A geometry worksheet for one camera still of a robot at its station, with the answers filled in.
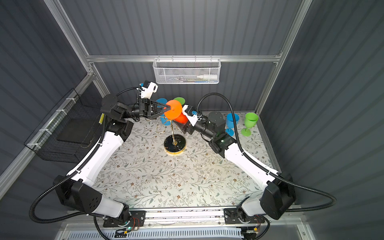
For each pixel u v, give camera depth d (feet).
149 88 1.83
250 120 3.11
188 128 1.99
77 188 1.30
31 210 1.20
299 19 2.42
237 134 1.81
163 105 1.84
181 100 2.92
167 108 1.81
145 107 1.71
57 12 2.29
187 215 2.48
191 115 1.83
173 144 3.26
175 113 1.81
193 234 2.53
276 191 1.31
